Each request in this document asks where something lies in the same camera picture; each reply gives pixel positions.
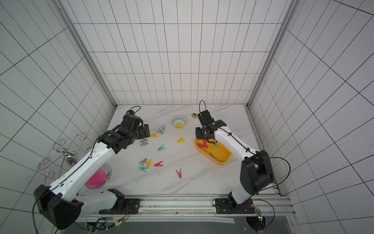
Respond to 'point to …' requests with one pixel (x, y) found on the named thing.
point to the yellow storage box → (214, 150)
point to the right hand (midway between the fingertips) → (195, 134)
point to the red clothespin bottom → (179, 174)
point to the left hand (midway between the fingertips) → (138, 132)
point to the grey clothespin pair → (143, 143)
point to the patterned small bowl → (178, 121)
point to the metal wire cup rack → (70, 152)
